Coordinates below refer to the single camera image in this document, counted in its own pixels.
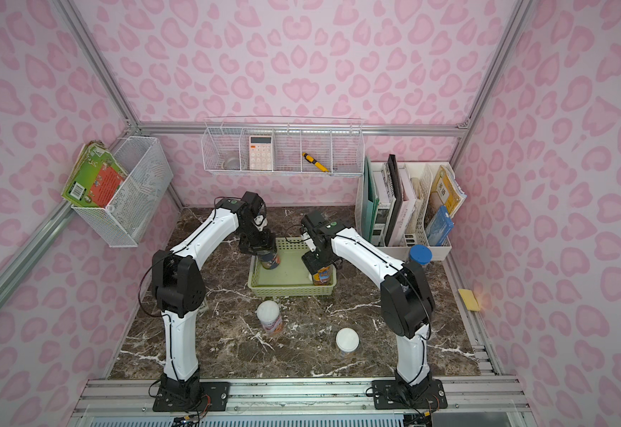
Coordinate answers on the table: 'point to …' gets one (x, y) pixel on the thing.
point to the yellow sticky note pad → (470, 300)
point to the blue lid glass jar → (421, 254)
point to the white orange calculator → (261, 152)
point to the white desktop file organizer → (423, 175)
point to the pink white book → (402, 227)
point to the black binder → (397, 194)
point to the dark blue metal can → (270, 261)
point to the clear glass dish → (230, 164)
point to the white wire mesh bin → (131, 213)
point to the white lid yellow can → (347, 340)
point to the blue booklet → (439, 227)
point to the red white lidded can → (269, 313)
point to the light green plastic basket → (290, 277)
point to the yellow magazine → (447, 189)
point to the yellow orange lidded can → (323, 277)
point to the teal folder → (370, 203)
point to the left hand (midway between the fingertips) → (266, 245)
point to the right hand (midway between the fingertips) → (318, 260)
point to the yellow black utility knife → (319, 165)
